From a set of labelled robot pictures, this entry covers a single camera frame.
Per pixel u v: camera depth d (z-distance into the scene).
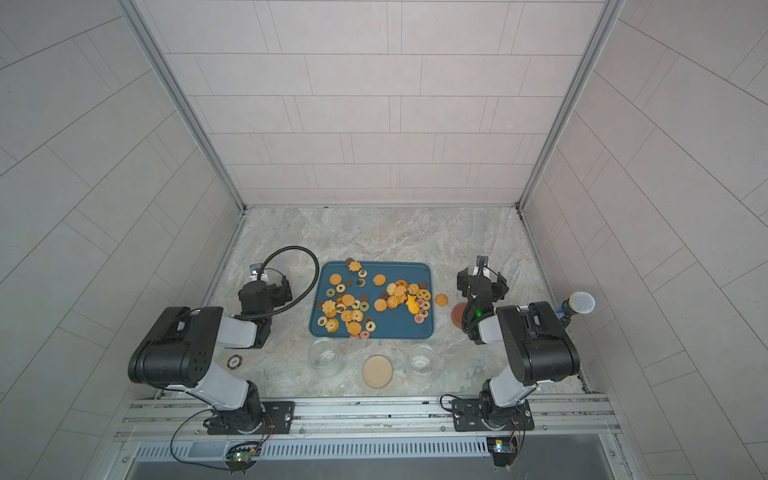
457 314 0.87
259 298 0.70
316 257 0.75
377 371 0.78
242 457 0.64
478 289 0.72
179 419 0.72
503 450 0.68
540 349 0.45
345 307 0.89
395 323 0.88
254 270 0.78
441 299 0.91
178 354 0.44
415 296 0.91
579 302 0.65
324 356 0.81
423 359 0.81
